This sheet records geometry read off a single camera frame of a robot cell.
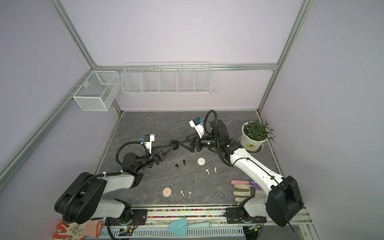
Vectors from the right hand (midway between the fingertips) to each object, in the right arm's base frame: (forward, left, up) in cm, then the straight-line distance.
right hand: (183, 142), depth 71 cm
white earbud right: (-3, -17, -26) cm, 31 cm away
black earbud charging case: (0, +5, -3) cm, 6 cm away
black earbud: (0, +6, -26) cm, 27 cm away
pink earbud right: (-16, -2, -26) cm, 31 cm away
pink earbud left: (-16, +2, -25) cm, 30 cm away
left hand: (-2, +5, -4) cm, 7 cm away
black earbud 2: (+2, +3, -27) cm, 27 cm away
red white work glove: (-34, +51, -23) cm, 65 cm away
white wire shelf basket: (+48, +15, +5) cm, 50 cm away
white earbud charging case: (+2, -9, -25) cm, 26 cm away
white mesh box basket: (+41, +59, 0) cm, 72 cm away
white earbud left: (-3, -12, -26) cm, 29 cm away
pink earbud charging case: (-16, +10, -25) cm, 32 cm away
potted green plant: (+11, -39, -9) cm, 42 cm away
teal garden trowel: (-31, +2, -25) cm, 40 cm away
